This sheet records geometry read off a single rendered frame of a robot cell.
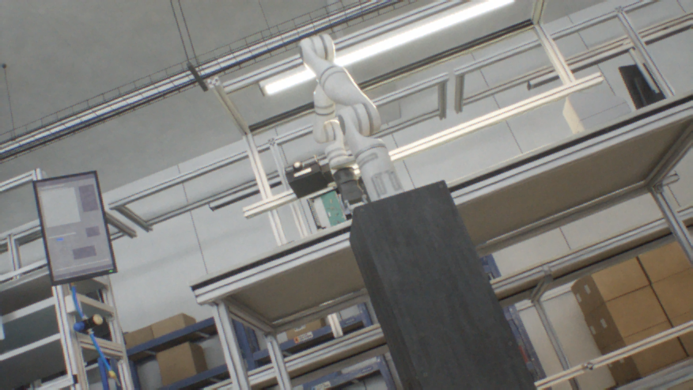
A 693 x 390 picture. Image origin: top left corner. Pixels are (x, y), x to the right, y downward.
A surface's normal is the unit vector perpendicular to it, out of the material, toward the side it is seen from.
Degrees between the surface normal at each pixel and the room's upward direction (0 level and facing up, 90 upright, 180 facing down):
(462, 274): 90
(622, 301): 90
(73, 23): 180
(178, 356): 90
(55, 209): 101
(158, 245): 90
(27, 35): 180
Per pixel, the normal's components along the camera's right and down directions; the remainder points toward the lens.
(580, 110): -0.20, -0.32
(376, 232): 0.04, -0.40
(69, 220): 0.32, -0.29
